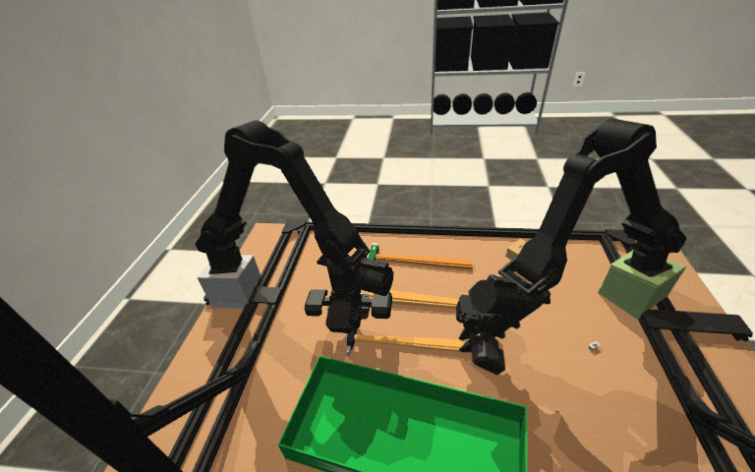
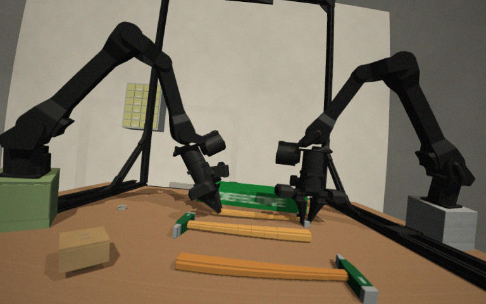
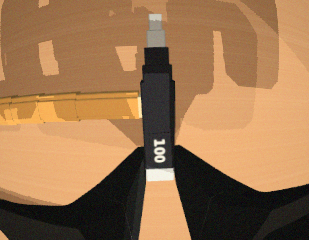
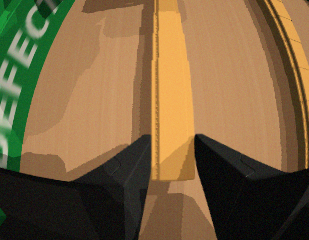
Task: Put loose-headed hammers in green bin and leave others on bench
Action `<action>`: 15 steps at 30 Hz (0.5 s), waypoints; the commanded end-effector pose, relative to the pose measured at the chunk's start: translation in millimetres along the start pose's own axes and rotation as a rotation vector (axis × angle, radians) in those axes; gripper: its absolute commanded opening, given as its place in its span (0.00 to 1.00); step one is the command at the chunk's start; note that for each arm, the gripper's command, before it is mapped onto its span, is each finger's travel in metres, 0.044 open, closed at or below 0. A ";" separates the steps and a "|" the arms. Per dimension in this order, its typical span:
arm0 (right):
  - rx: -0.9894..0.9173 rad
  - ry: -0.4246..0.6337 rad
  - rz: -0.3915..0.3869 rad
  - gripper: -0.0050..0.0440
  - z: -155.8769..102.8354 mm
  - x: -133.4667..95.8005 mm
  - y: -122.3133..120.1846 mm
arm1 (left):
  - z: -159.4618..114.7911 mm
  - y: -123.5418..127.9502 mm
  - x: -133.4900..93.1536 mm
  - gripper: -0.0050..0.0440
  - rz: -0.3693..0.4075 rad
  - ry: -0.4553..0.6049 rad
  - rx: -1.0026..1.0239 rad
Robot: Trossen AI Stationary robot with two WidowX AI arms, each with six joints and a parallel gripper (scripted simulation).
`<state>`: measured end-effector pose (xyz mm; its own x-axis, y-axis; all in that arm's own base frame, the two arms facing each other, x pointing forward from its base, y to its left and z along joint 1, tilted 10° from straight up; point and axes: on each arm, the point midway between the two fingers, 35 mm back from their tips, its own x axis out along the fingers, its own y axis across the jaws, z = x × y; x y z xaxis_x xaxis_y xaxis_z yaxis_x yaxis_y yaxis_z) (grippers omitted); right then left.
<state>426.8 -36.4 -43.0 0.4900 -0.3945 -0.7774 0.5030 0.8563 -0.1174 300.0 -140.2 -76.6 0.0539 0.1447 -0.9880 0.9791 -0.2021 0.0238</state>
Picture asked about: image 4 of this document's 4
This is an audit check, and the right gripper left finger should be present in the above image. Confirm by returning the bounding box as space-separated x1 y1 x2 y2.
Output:
0 134 151 240

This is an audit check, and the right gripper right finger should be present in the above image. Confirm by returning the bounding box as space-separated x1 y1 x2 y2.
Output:
194 134 309 240

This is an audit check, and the green bin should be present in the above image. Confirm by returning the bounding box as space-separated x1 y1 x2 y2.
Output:
0 0 75 172

